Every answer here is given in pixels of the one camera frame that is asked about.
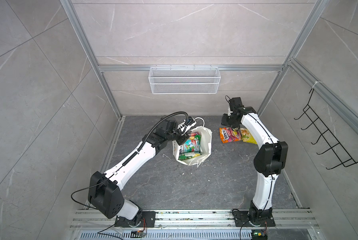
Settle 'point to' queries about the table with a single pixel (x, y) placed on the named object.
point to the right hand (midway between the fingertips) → (223, 121)
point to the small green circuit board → (259, 235)
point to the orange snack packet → (227, 134)
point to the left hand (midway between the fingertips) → (190, 127)
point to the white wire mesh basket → (184, 80)
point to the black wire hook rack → (342, 154)
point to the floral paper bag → (204, 135)
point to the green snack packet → (192, 145)
